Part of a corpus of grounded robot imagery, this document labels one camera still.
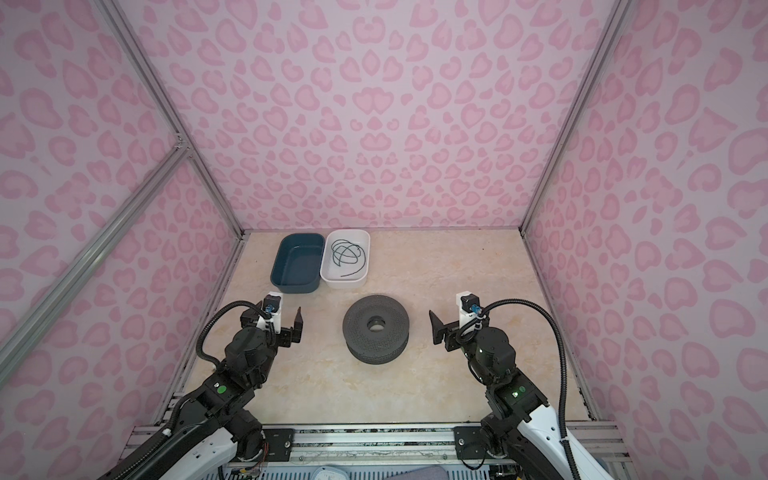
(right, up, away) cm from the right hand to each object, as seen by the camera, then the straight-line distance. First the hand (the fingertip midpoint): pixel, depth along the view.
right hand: (448, 306), depth 73 cm
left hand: (-42, +1, +2) cm, 42 cm away
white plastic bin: (-31, +11, +36) cm, 49 cm away
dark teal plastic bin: (-49, +8, +36) cm, 61 cm away
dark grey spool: (-19, -11, +19) cm, 28 cm away
